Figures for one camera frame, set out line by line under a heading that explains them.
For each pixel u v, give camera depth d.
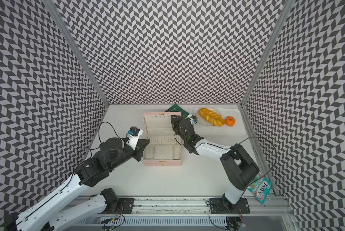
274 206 0.76
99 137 0.47
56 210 0.42
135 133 0.54
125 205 0.73
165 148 0.87
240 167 0.45
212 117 1.04
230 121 1.02
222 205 0.66
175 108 1.16
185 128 0.63
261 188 0.77
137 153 0.58
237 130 1.03
